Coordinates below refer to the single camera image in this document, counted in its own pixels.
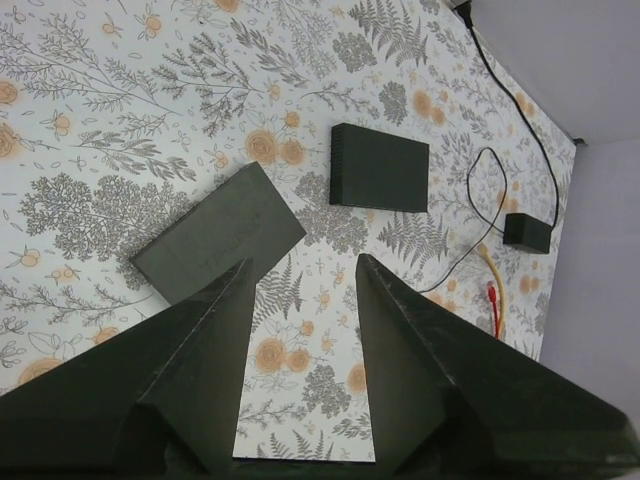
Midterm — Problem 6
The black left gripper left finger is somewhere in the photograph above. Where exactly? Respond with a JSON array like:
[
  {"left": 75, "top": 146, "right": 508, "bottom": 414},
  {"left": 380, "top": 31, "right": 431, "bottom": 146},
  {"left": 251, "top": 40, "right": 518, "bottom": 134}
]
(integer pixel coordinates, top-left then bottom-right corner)
[{"left": 1, "top": 259, "right": 256, "bottom": 477}]

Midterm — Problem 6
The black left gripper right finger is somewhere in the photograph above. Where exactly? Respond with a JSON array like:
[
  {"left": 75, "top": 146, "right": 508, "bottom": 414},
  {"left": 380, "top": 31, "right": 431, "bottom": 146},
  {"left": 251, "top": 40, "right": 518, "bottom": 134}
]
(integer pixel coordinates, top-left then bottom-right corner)
[{"left": 356, "top": 254, "right": 639, "bottom": 479}]

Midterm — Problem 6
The black network switch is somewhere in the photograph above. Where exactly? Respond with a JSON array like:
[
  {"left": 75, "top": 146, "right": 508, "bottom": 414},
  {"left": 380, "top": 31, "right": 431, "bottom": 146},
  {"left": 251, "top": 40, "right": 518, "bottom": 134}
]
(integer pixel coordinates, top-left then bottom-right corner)
[
  {"left": 329, "top": 123, "right": 430, "bottom": 213},
  {"left": 131, "top": 163, "right": 306, "bottom": 305}
]

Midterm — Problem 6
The thin black power cable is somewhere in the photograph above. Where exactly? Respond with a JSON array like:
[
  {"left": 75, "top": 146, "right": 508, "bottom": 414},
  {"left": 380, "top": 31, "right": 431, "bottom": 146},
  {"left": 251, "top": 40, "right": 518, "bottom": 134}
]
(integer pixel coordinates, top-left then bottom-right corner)
[{"left": 414, "top": 0, "right": 561, "bottom": 295}]

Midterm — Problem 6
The black power adapter box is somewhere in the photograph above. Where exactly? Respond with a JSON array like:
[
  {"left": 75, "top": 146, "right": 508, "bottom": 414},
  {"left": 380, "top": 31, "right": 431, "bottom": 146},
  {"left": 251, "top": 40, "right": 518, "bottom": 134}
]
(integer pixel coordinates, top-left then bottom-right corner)
[{"left": 503, "top": 213, "right": 552, "bottom": 255}]

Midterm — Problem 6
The floral patterned table mat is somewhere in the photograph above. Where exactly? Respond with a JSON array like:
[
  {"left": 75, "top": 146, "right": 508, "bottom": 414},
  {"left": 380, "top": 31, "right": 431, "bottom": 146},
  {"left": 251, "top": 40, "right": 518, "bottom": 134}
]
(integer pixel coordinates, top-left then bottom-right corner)
[{"left": 1, "top": 1, "right": 575, "bottom": 461}]

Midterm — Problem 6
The red ethernet cable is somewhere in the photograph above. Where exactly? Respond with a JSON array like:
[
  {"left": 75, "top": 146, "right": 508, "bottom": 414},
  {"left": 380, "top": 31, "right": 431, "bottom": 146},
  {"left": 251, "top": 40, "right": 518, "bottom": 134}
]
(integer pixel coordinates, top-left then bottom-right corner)
[{"left": 485, "top": 282, "right": 503, "bottom": 339}]

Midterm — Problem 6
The yellow ethernet cable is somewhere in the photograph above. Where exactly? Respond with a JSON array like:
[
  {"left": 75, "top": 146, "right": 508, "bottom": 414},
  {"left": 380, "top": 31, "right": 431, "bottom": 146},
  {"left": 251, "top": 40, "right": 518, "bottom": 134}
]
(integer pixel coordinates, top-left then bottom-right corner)
[{"left": 478, "top": 243, "right": 507, "bottom": 341}]

